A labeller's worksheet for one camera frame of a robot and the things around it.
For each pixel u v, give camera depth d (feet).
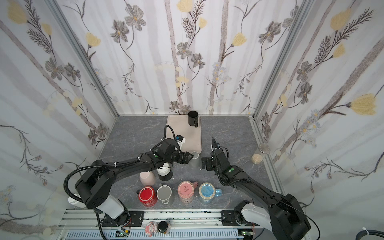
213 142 2.36
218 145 2.40
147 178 2.61
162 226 2.09
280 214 1.32
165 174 2.70
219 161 2.06
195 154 2.87
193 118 3.63
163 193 2.36
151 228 2.26
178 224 2.41
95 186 1.46
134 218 2.41
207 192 2.40
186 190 2.40
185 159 2.56
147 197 2.45
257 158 3.05
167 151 2.21
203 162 2.51
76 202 2.36
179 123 3.78
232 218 2.43
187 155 2.56
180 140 2.57
